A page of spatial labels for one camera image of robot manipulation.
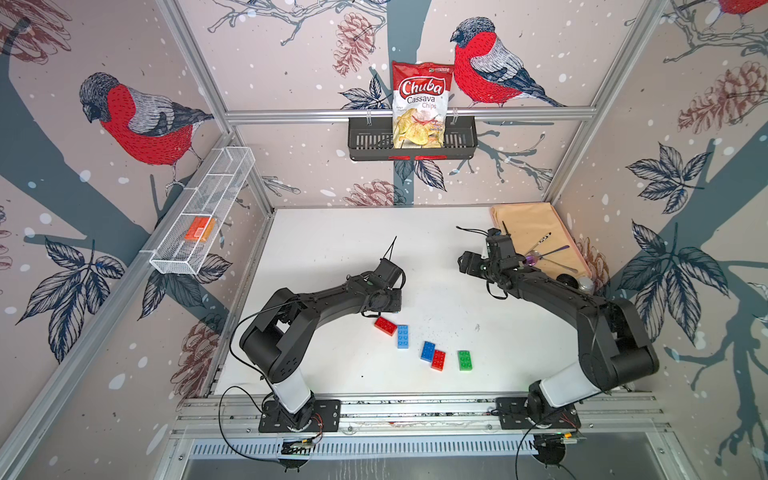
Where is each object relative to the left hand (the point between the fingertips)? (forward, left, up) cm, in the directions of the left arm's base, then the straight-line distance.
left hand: (401, 297), depth 91 cm
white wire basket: (+11, +53, +27) cm, 61 cm away
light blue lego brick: (-11, 0, -2) cm, 12 cm away
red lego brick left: (-8, +5, -3) cm, 10 cm away
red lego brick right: (-18, -10, -2) cm, 21 cm away
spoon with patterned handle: (+25, -53, -4) cm, 58 cm away
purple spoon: (+16, -47, -3) cm, 50 cm away
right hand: (+11, -21, +5) cm, 25 cm away
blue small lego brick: (-15, -7, -3) cm, 17 cm away
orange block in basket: (+4, +50, +29) cm, 58 cm away
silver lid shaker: (+1, -56, +6) cm, 56 cm away
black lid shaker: (+2, -49, +8) cm, 50 cm away
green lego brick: (-18, -17, -2) cm, 25 cm away
